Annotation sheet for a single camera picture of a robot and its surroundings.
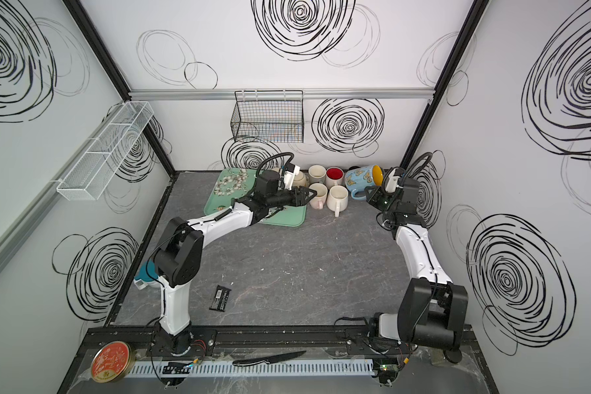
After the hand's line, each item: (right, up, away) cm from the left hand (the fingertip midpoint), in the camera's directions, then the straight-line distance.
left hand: (313, 194), depth 86 cm
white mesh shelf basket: (-68, +8, -11) cm, 69 cm away
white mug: (+11, -2, +15) cm, 19 cm away
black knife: (-14, -49, -15) cm, 53 cm away
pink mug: (+3, -3, +13) cm, 14 cm away
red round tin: (-58, -47, -18) cm, 77 cm away
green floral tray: (-37, +5, +29) cm, 47 cm away
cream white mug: (+11, +8, +24) cm, 27 cm away
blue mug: (+16, +5, -1) cm, 17 cm away
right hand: (+19, +2, -3) cm, 19 cm away
